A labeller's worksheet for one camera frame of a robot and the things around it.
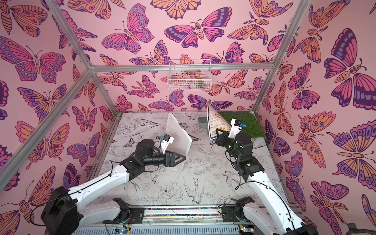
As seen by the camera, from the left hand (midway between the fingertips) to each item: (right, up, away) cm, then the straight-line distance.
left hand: (184, 158), depth 72 cm
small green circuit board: (-30, -36, 0) cm, 47 cm away
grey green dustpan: (+13, +19, +42) cm, 48 cm away
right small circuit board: (+31, -34, -1) cm, 46 cm away
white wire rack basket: (+3, +49, +34) cm, 59 cm away
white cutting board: (-1, +7, +5) cm, 9 cm away
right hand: (+17, +15, +1) cm, 22 cm away
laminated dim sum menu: (+16, +18, +4) cm, 25 cm away
